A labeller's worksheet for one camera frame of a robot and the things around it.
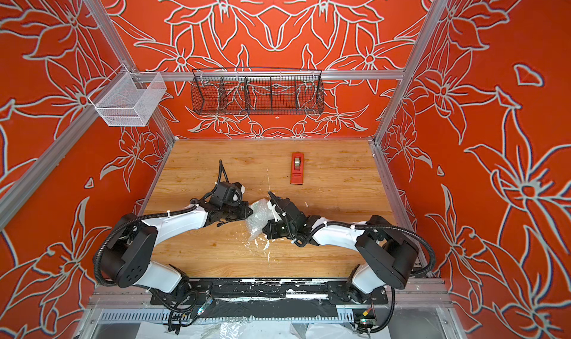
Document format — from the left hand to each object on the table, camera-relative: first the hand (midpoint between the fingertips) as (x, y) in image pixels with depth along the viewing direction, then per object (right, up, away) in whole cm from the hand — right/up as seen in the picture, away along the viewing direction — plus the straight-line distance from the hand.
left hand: (254, 210), depth 89 cm
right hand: (+3, -5, -7) cm, 9 cm away
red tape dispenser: (+18, +17, +11) cm, 27 cm away
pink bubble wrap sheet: (+4, 0, -4) cm, 5 cm away
